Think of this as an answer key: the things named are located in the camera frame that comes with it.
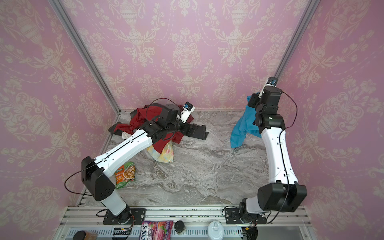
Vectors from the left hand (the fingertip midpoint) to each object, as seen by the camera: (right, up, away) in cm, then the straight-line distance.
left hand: (193, 121), depth 77 cm
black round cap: (-6, -45, -14) cm, 47 cm away
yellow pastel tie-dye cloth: (-17, -21, +15) cm, 31 cm away
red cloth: (-33, +5, +23) cm, 40 cm away
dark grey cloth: (0, -4, -8) cm, 9 cm away
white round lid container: (+10, -49, -10) cm, 51 cm away
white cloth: (-46, -9, +22) cm, 51 cm away
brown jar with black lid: (-45, -48, -14) cm, 67 cm away
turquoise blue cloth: (+29, -1, +1) cm, 29 cm away
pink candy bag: (-16, -50, -9) cm, 53 cm away
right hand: (+32, +14, -5) cm, 35 cm away
